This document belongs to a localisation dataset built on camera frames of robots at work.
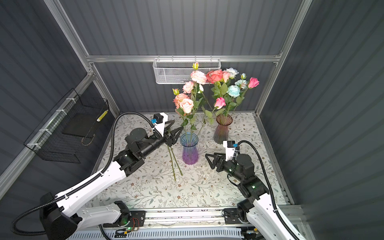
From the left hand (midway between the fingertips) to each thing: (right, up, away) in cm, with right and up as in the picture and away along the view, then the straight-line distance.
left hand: (178, 123), depth 66 cm
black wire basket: (-54, 0, +8) cm, 55 cm away
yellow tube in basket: (-45, +3, +14) cm, 47 cm away
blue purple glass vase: (+4, -10, +19) cm, 21 cm away
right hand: (+15, -16, +6) cm, 23 cm away
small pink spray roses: (-5, -23, +29) cm, 37 cm away
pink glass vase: (+24, -6, +28) cm, 38 cm away
